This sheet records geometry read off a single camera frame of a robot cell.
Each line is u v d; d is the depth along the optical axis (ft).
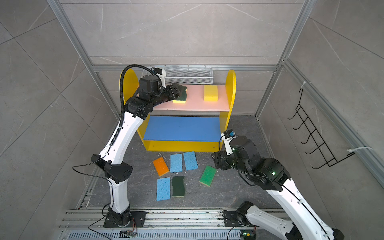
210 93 2.40
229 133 1.76
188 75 3.22
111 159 1.55
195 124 3.09
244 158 1.43
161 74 2.05
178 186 2.75
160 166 2.96
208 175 2.87
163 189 2.69
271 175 1.25
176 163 3.03
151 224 2.40
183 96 2.30
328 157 1.94
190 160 3.05
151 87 1.74
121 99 1.66
